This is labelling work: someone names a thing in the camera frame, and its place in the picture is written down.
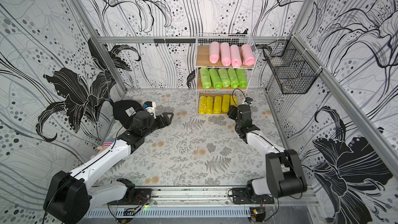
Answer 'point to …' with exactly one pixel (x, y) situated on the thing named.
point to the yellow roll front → (217, 106)
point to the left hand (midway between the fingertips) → (170, 118)
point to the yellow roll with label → (202, 104)
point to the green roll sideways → (242, 77)
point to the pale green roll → (224, 76)
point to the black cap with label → (123, 111)
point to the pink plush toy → (107, 142)
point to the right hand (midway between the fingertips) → (236, 106)
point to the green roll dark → (216, 79)
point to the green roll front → (235, 81)
